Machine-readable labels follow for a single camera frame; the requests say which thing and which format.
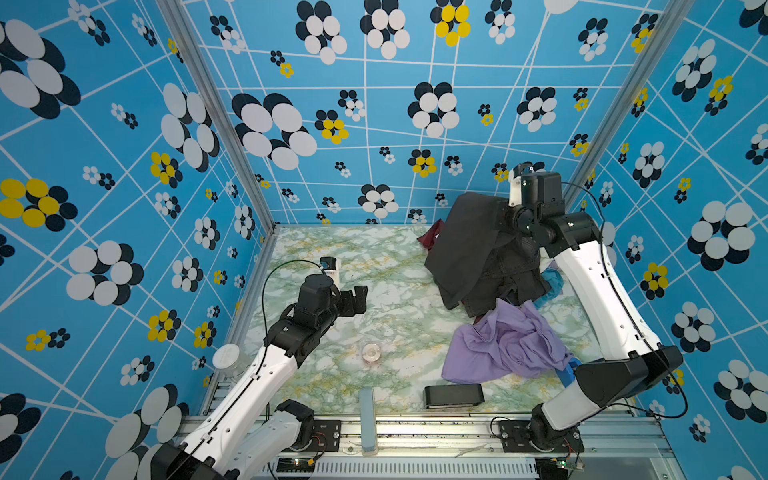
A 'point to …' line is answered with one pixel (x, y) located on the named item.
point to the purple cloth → (510, 341)
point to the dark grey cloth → (477, 260)
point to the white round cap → (225, 356)
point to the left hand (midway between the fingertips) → (354, 287)
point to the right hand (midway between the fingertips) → (501, 208)
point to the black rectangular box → (453, 395)
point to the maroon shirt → (430, 235)
